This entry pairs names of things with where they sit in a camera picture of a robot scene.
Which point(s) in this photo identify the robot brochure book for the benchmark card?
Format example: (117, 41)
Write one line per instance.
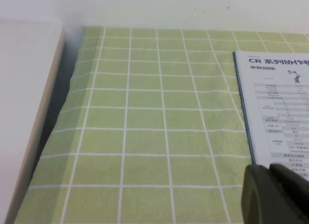
(274, 93)

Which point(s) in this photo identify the green checkered tablecloth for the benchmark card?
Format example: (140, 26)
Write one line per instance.
(151, 131)

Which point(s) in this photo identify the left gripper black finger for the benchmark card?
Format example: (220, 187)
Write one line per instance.
(274, 195)

